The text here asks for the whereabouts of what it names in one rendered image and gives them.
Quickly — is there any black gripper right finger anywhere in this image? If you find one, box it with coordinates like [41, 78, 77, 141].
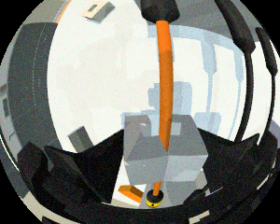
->
[197, 127, 260, 193]

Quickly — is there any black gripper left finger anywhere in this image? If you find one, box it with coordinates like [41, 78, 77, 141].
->
[44, 130, 124, 204]

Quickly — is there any orange rectangular block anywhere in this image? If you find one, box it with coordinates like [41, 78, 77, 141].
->
[118, 186, 144, 203]

